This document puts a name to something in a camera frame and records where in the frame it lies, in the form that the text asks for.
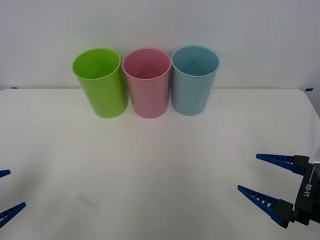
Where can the pink plastic bin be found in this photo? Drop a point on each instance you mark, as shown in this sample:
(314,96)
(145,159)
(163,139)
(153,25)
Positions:
(148,97)

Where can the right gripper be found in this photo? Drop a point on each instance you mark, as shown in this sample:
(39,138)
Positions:
(310,197)

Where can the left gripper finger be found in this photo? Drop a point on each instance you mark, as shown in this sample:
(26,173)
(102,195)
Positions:
(11,210)
(3,173)

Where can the pale blue plastic bin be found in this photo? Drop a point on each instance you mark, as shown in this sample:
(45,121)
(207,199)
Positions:
(191,95)

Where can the green plastic bin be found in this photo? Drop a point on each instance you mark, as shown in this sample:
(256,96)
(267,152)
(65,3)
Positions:
(105,97)

